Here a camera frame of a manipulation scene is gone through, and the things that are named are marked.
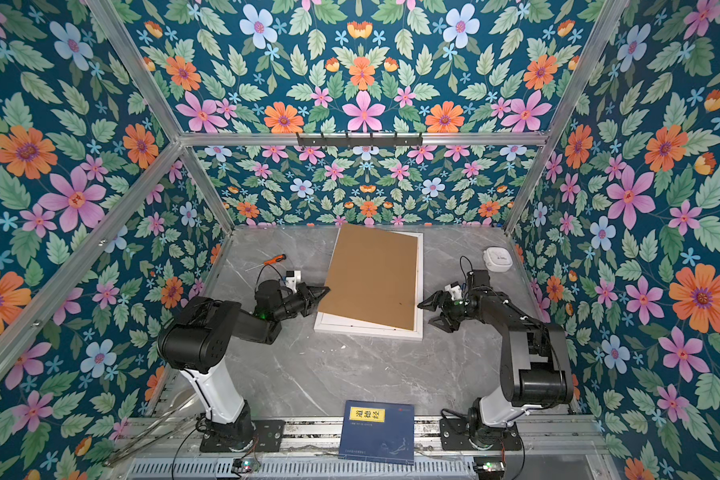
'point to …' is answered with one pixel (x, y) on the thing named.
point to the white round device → (498, 259)
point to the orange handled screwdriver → (275, 259)
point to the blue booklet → (378, 432)
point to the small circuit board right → (489, 467)
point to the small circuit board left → (245, 465)
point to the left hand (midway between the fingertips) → (331, 283)
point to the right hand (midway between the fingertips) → (425, 310)
